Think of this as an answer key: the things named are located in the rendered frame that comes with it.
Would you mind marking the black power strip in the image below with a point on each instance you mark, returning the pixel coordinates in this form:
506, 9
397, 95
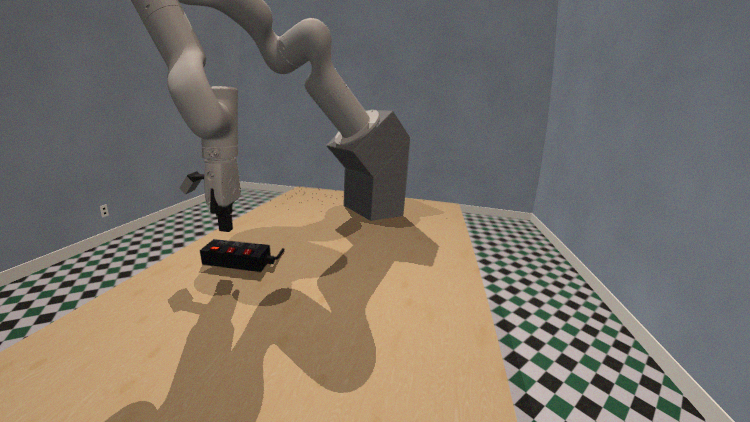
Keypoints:
217, 253

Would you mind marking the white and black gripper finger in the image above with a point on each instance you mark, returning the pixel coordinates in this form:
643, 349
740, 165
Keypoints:
222, 214
229, 208

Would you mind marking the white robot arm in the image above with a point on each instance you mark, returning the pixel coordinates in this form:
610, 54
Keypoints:
197, 102

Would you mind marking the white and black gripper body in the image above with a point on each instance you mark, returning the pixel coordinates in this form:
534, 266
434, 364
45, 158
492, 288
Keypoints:
223, 177

